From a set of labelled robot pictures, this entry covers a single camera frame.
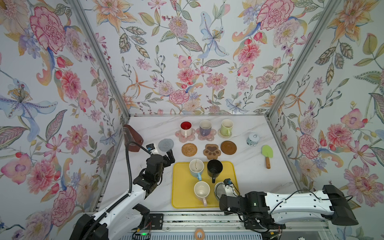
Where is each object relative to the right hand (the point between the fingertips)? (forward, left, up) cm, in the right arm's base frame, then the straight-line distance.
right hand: (220, 205), depth 75 cm
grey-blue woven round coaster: (+38, +35, -3) cm, 51 cm away
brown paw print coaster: (+34, +3, -4) cm, 35 cm away
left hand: (+23, +29, +10) cm, 38 cm away
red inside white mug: (+49, +21, +2) cm, 54 cm away
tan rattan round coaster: (+35, +18, -3) cm, 39 cm away
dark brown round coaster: (+37, -9, -3) cm, 38 cm away
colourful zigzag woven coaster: (+49, -3, -4) cm, 49 cm away
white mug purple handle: (+51, +7, +1) cm, 51 cm away
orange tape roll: (-10, +10, -4) cm, 15 cm away
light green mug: (+47, -7, +6) cm, 48 cm away
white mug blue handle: (+6, 0, +7) cm, 9 cm away
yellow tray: (+12, +20, -3) cm, 23 cm away
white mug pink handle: (+7, +10, -2) cm, 12 cm away
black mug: (+19, +2, +3) cm, 19 cm away
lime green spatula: (+37, -35, -5) cm, 51 cm away
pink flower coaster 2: (+45, +4, -3) cm, 46 cm away
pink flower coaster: (+43, +23, -4) cm, 49 cm away
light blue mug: (+21, +13, -1) cm, 25 cm away
